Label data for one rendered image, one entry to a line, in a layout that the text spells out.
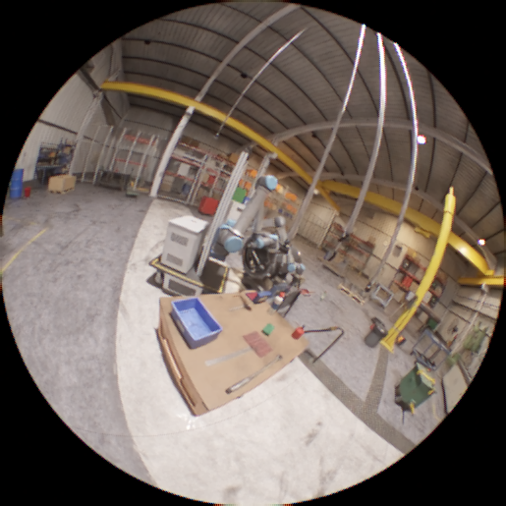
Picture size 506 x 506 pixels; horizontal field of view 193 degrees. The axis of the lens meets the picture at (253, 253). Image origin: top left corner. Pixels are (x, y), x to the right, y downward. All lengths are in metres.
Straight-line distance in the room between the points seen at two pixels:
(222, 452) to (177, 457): 0.29
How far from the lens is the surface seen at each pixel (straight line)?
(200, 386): 0.84
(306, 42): 7.76
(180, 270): 1.71
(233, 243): 1.23
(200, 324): 1.04
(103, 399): 1.36
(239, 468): 1.36
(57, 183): 7.01
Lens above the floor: 1.26
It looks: 16 degrees down
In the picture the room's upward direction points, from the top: 24 degrees clockwise
